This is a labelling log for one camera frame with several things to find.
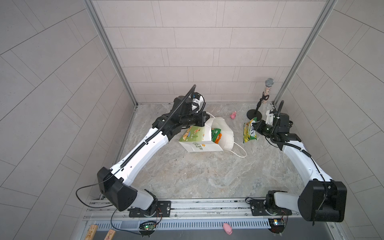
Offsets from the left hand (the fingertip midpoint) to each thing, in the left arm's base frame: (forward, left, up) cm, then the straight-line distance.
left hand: (214, 115), depth 68 cm
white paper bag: (-4, +7, -15) cm, 17 cm away
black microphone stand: (+28, -33, -32) cm, 54 cm away
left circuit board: (-40, +29, -29) cm, 58 cm away
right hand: (+7, -23, -15) cm, 28 cm away
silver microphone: (+26, -33, -1) cm, 42 cm away
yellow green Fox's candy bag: (+2, -21, -17) cm, 27 cm away
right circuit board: (-39, -30, -32) cm, 58 cm away
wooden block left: (-42, +53, -29) cm, 74 cm away
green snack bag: (+4, -3, -24) cm, 24 cm away
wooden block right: (-43, +45, -29) cm, 69 cm away
